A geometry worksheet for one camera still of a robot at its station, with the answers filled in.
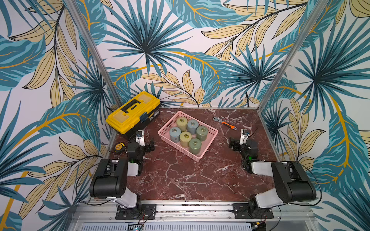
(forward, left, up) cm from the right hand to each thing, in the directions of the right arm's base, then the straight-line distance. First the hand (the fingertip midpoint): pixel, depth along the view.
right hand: (239, 137), depth 93 cm
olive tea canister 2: (+1, +35, 0) cm, 35 cm away
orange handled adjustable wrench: (+22, +8, -8) cm, 25 cm away
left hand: (+1, +60, 0) cm, 60 cm away
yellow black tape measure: (-3, +76, -5) cm, 77 cm away
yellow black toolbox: (+14, +67, +9) cm, 69 cm away
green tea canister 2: (-5, +29, -1) cm, 29 cm away
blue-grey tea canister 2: (+5, +41, 0) cm, 42 cm away
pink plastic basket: (+7, +49, -6) cm, 50 cm away
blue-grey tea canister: (+10, +30, 0) cm, 31 cm away
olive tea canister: (+13, +37, 0) cm, 39 cm away
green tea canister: (+5, +23, -1) cm, 24 cm away
